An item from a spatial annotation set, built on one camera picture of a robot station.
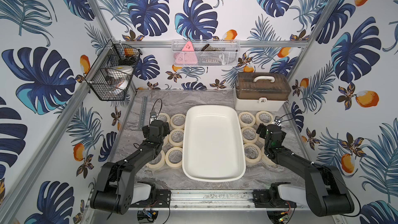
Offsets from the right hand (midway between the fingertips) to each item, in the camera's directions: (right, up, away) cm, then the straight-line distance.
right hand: (271, 126), depth 90 cm
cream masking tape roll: (-65, +4, +14) cm, 67 cm away
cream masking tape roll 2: (-56, +2, +14) cm, 58 cm away
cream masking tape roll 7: (-10, +3, +14) cm, 17 cm away
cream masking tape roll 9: (-10, -6, +8) cm, 14 cm away
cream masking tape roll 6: (-56, -18, -2) cm, 59 cm away
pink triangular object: (-49, +41, 0) cm, 64 cm away
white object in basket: (-82, +28, -9) cm, 87 cm away
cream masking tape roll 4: (-62, -9, +3) cm, 62 cm away
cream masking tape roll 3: (-56, -8, +7) cm, 57 cm away
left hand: (-67, +2, -1) cm, 67 cm away
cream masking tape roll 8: (+3, +4, +15) cm, 16 cm away
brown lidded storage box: (-4, +21, +3) cm, 21 cm away
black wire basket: (-93, +44, +5) cm, 103 cm away
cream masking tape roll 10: (-10, -15, 0) cm, 19 cm away
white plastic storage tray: (-33, -13, +1) cm, 36 cm away
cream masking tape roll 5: (-64, -19, -5) cm, 67 cm away
